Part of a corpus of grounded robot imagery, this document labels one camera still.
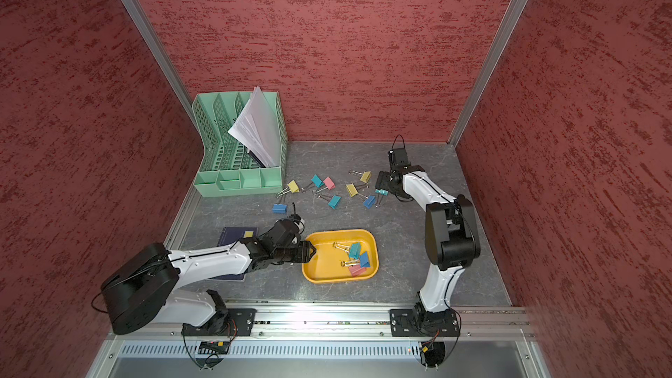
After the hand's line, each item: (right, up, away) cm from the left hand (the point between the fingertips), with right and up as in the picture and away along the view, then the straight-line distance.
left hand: (307, 255), depth 86 cm
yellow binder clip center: (+16, +21, +17) cm, 31 cm away
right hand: (+29, +22, +11) cm, 38 cm away
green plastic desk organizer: (-38, +30, +25) cm, 54 cm away
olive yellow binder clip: (+22, +27, +23) cm, 41 cm away
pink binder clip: (+16, -3, -3) cm, 17 cm away
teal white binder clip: (+28, +20, +18) cm, 39 cm away
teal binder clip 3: (+8, +16, +14) cm, 23 cm away
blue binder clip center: (+23, +17, +14) cm, 31 cm away
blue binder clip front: (+19, -1, -3) cm, 19 cm away
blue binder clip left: (-13, +14, +12) cm, 23 cm away
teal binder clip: (+16, +1, +1) cm, 16 cm away
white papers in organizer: (-20, +45, +9) cm, 50 cm away
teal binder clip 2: (+1, +24, +20) cm, 31 cm away
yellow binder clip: (-9, +22, +17) cm, 29 cm away
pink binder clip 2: (+6, +23, +20) cm, 31 cm away
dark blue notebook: (-28, +5, +4) cm, 29 cm away
